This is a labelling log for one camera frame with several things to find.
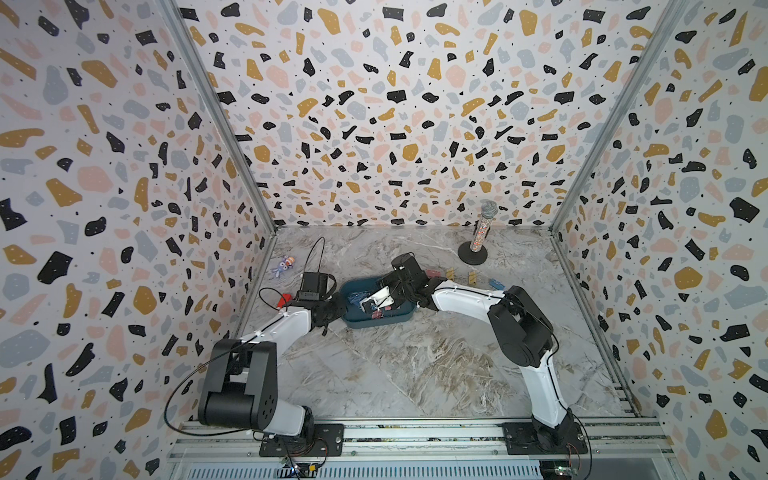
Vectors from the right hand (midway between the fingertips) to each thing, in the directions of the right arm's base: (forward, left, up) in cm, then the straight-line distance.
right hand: (373, 283), depth 93 cm
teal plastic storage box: (-7, +7, -8) cm, 12 cm away
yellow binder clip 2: (+11, -26, -9) cm, 29 cm away
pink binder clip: (+11, -19, -8) cm, 23 cm away
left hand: (-5, +8, -3) cm, 10 cm away
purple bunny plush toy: (+12, +32, -5) cm, 35 cm away
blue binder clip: (+7, -41, -9) cm, 43 cm away
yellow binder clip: (+10, -33, -10) cm, 36 cm away
